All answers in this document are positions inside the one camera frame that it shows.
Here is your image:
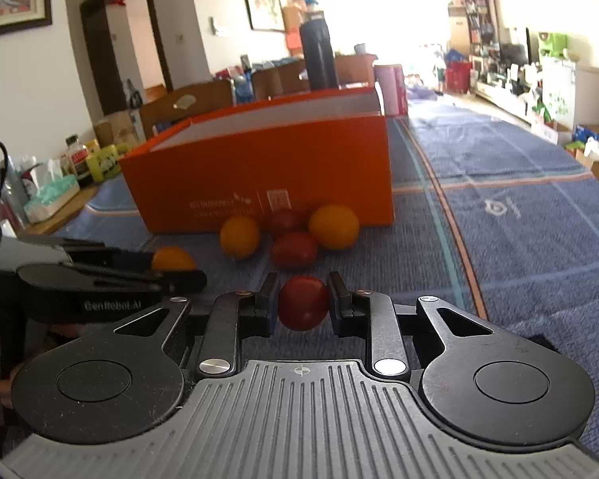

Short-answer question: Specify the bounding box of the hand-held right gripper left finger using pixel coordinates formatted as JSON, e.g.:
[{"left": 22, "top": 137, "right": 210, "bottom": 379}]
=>
[{"left": 114, "top": 273, "right": 281, "bottom": 378}]

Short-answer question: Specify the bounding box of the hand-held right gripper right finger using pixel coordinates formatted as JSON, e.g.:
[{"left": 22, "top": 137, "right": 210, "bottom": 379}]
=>
[{"left": 328, "top": 272, "right": 496, "bottom": 378}]

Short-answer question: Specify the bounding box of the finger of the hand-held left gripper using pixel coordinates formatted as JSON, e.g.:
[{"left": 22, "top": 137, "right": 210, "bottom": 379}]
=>
[
  {"left": 75, "top": 265, "right": 208, "bottom": 295},
  {"left": 55, "top": 239, "right": 155, "bottom": 268}
]

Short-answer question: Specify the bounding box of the red tomato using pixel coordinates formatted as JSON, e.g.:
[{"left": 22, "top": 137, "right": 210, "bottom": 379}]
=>
[
  {"left": 266, "top": 209, "right": 306, "bottom": 238},
  {"left": 270, "top": 232, "right": 319, "bottom": 269},
  {"left": 278, "top": 275, "right": 331, "bottom": 331}
]

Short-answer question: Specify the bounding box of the small orange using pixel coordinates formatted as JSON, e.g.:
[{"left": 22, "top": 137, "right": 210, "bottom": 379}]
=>
[
  {"left": 151, "top": 246, "right": 197, "bottom": 273},
  {"left": 219, "top": 216, "right": 261, "bottom": 259}
]

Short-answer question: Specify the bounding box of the orange cardboard box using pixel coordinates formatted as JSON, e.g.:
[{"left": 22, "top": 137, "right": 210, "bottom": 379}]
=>
[{"left": 117, "top": 86, "right": 396, "bottom": 234}]

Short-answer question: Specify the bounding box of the person's left hand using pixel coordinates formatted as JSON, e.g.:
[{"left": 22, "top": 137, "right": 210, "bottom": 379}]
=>
[{"left": 0, "top": 323, "right": 83, "bottom": 396}]

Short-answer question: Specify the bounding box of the green tissue box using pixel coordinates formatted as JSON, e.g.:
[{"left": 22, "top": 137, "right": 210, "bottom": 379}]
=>
[{"left": 24, "top": 174, "right": 81, "bottom": 224}]

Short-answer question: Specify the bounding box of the large orange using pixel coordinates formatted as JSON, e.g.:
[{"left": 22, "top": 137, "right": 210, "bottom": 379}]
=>
[{"left": 308, "top": 204, "right": 361, "bottom": 251}]

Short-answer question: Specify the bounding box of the yellow green container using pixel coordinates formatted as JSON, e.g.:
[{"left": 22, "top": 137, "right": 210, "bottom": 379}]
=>
[{"left": 86, "top": 144, "right": 121, "bottom": 182}]

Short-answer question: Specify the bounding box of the dark sauce bottle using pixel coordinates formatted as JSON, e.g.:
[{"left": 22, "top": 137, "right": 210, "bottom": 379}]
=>
[{"left": 61, "top": 135, "right": 94, "bottom": 189}]

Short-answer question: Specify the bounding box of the brown cardboard box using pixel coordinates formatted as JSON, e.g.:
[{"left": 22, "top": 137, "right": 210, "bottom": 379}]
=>
[{"left": 94, "top": 110, "right": 147, "bottom": 149}]

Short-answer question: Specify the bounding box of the wooden dining chair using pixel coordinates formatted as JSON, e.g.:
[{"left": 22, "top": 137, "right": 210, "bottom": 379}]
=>
[
  {"left": 139, "top": 79, "right": 236, "bottom": 141},
  {"left": 251, "top": 60, "right": 310, "bottom": 101},
  {"left": 334, "top": 54, "right": 379, "bottom": 87}
]

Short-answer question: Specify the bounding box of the blue patterned tablecloth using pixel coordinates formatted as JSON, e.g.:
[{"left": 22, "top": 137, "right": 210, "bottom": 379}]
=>
[{"left": 52, "top": 95, "right": 599, "bottom": 460}]

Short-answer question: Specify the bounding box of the pink red canister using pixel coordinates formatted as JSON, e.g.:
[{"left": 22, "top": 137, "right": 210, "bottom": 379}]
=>
[{"left": 373, "top": 64, "right": 409, "bottom": 117}]

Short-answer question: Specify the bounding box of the purple blanket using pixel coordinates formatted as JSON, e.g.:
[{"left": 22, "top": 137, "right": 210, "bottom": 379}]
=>
[{"left": 407, "top": 85, "right": 451, "bottom": 107}]

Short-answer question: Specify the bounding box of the black thermos bottle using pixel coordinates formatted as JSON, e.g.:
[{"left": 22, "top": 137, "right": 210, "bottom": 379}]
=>
[{"left": 299, "top": 2, "right": 339, "bottom": 91}]

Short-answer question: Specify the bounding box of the red plastic basket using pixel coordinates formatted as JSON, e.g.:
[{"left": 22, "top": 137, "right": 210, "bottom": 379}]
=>
[{"left": 445, "top": 61, "right": 473, "bottom": 93}]

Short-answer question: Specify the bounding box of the white television stand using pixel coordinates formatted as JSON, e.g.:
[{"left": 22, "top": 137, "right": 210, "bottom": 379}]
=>
[{"left": 474, "top": 79, "right": 541, "bottom": 121}]

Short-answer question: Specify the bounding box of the open cardboard box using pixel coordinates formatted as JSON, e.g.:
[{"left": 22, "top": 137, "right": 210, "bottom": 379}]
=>
[{"left": 575, "top": 141, "right": 599, "bottom": 181}]

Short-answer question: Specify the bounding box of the black television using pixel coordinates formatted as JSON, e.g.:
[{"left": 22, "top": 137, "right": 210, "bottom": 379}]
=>
[{"left": 499, "top": 27, "right": 533, "bottom": 69}]

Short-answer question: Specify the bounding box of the tall dark bookshelf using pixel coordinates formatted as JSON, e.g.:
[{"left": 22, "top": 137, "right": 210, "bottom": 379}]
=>
[{"left": 462, "top": 0, "right": 498, "bottom": 59}]

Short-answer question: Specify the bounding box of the white chest freezer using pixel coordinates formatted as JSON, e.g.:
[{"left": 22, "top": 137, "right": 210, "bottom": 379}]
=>
[{"left": 540, "top": 56, "right": 599, "bottom": 131}]

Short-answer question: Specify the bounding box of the dark wooden door frame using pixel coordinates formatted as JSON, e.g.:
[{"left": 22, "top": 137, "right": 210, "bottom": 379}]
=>
[{"left": 79, "top": 0, "right": 175, "bottom": 117}]

